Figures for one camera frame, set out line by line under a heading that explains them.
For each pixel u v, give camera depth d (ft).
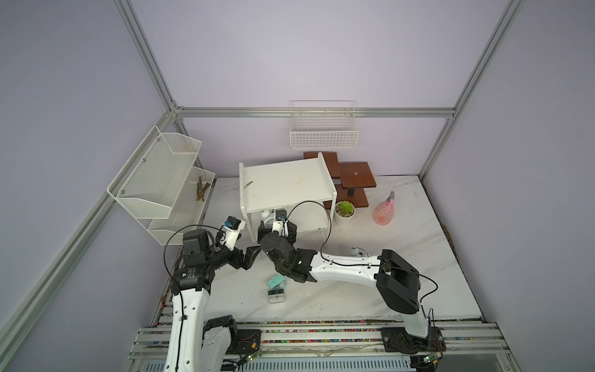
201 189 3.22
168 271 1.66
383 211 3.28
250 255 2.15
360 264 1.68
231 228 2.05
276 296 2.62
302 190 2.42
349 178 3.28
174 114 3.02
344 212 3.15
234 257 2.13
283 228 2.17
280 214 2.18
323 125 3.10
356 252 2.76
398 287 1.57
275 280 2.66
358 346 2.41
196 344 1.38
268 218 2.47
